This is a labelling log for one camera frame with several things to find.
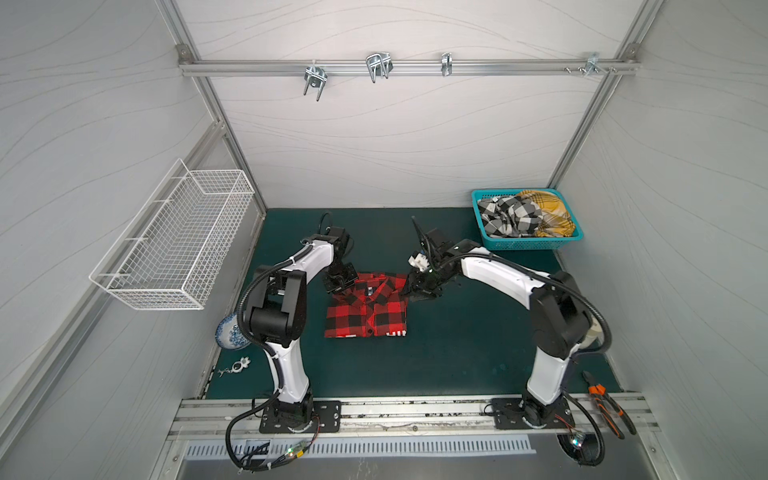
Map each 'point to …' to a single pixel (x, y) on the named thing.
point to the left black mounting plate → (301, 417)
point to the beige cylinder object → (594, 332)
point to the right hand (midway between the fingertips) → (408, 290)
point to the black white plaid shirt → (509, 216)
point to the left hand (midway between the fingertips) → (357, 285)
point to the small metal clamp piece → (237, 367)
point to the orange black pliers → (607, 404)
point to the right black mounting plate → (527, 414)
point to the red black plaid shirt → (373, 307)
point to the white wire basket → (171, 254)
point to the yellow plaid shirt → (556, 220)
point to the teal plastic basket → (528, 242)
